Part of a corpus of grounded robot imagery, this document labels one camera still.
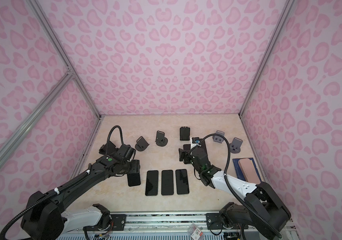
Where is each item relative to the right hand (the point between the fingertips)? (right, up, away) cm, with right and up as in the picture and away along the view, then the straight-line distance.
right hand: (185, 148), depth 85 cm
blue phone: (+2, -1, +17) cm, 17 cm away
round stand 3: (+24, +4, +18) cm, 30 cm away
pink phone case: (+38, -14, +4) cm, 41 cm away
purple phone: (-11, -20, +1) cm, 22 cm away
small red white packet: (+4, -37, -16) cm, 40 cm away
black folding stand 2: (-46, -2, +12) cm, 48 cm away
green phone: (-29, -18, -1) cm, 34 cm away
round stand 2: (-16, +3, +15) cm, 22 cm away
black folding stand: (0, +8, +17) cm, 19 cm away
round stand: (-28, +1, +15) cm, 32 cm away
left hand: (-28, -9, -1) cm, 29 cm away
